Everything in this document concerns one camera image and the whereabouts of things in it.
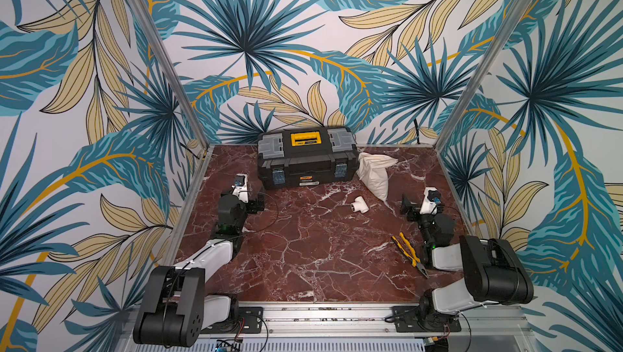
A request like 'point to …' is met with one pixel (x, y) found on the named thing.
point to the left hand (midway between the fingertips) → (248, 189)
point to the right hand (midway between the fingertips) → (403, 193)
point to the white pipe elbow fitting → (359, 205)
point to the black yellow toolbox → (307, 156)
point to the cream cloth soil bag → (372, 169)
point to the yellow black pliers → (414, 258)
